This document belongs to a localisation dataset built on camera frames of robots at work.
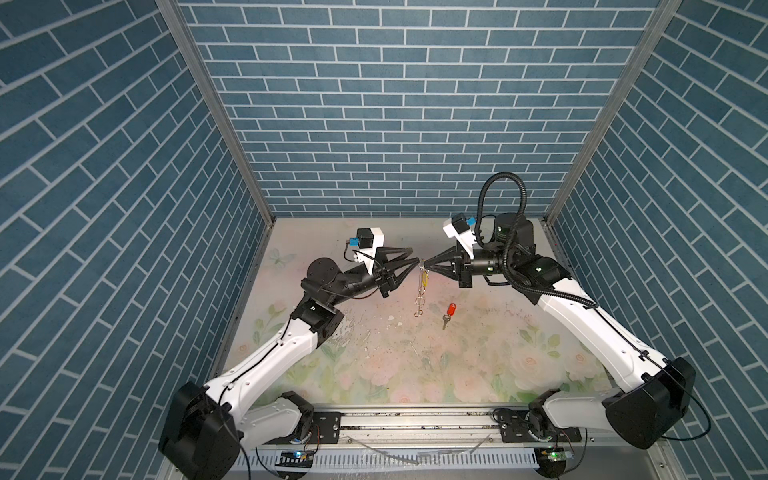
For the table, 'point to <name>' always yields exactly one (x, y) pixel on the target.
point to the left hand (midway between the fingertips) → (413, 260)
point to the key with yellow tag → (425, 279)
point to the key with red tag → (451, 310)
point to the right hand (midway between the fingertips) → (424, 262)
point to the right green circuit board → (551, 456)
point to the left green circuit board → (296, 459)
